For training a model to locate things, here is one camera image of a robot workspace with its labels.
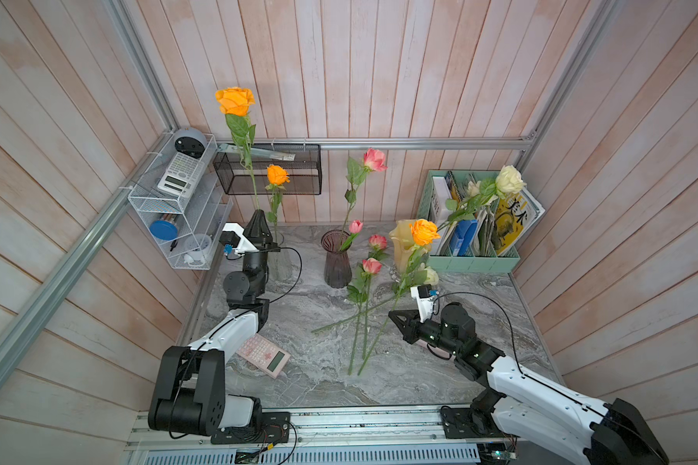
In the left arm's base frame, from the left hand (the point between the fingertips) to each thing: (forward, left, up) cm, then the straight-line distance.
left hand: (264, 211), depth 71 cm
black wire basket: (+38, -5, -16) cm, 42 cm away
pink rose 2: (+7, -30, -33) cm, 45 cm away
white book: (+14, -51, -14) cm, 54 cm away
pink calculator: (-22, +5, -37) cm, 44 cm away
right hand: (-16, -33, -23) cm, 43 cm away
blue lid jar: (0, +29, -7) cm, 30 cm away
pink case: (-28, -43, -21) cm, 55 cm away
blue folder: (+12, -60, -22) cm, 65 cm away
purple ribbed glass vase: (+9, -18, -38) cm, 43 cm away
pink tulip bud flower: (+2, -23, -8) cm, 24 cm away
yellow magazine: (+20, -79, -19) cm, 84 cm away
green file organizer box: (+15, -64, -18) cm, 68 cm away
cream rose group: (+4, -51, -34) cm, 62 cm away
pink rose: (+20, -34, -34) cm, 52 cm away
